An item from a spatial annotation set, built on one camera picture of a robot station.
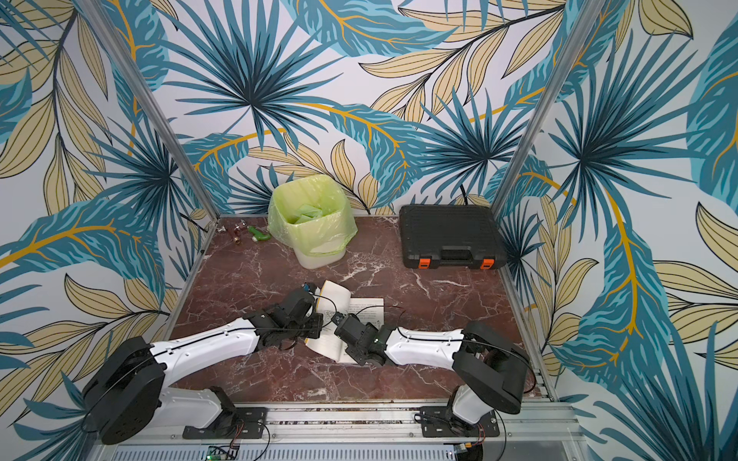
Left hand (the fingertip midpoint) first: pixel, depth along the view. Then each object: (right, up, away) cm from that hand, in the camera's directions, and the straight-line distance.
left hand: (321, 326), depth 85 cm
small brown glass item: (-38, +28, +28) cm, 55 cm away
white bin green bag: (-5, +34, +15) cm, 38 cm away
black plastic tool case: (+48, +28, +22) cm, 59 cm away
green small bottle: (-29, +28, +26) cm, 48 cm away
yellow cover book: (+5, +10, -12) cm, 17 cm away
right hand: (+11, -4, +1) cm, 12 cm away
